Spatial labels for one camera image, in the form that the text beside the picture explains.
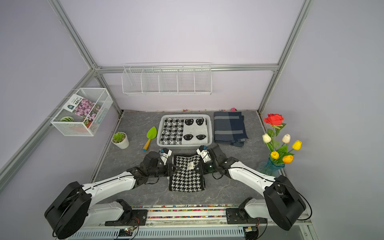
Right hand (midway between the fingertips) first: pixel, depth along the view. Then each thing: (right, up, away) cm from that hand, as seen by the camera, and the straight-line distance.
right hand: (195, 168), depth 82 cm
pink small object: (+32, +37, +42) cm, 64 cm away
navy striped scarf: (+25, +23, +27) cm, 43 cm away
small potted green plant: (-48, +15, +12) cm, 52 cm away
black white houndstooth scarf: (-5, -5, -3) cm, 7 cm away
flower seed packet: (-57, +33, -7) cm, 66 cm away
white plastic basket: (-24, +24, +17) cm, 38 cm away
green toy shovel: (-32, +18, +24) cm, 43 cm away
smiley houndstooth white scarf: (-2, +20, +16) cm, 26 cm away
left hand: (-9, -1, 0) cm, 9 cm away
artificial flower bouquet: (+40, +14, -11) cm, 44 cm away
